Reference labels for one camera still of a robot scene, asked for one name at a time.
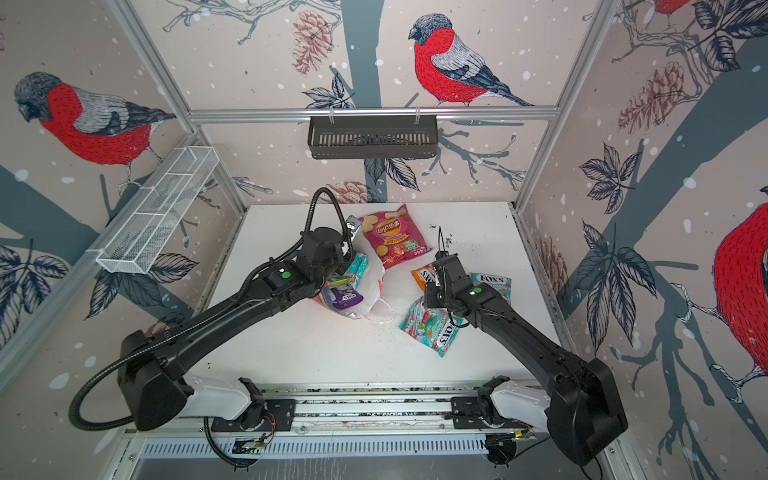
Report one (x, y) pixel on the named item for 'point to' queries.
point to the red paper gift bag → (370, 287)
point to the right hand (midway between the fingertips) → (428, 293)
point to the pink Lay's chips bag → (395, 236)
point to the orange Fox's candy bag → (425, 274)
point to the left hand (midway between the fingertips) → (343, 238)
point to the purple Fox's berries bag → (345, 298)
